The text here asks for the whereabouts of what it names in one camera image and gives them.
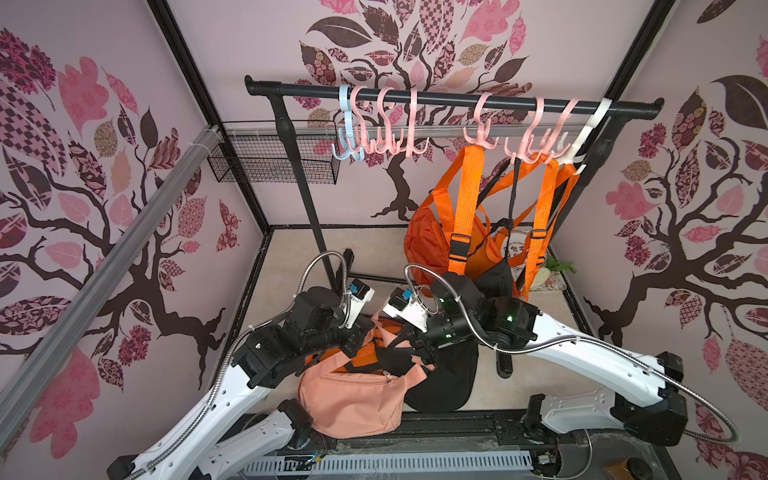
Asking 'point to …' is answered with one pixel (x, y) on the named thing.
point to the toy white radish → (542, 275)
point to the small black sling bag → (497, 282)
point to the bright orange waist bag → (488, 243)
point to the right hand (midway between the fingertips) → (389, 345)
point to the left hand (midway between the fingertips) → (368, 330)
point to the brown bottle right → (631, 468)
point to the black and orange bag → (390, 347)
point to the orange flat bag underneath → (363, 355)
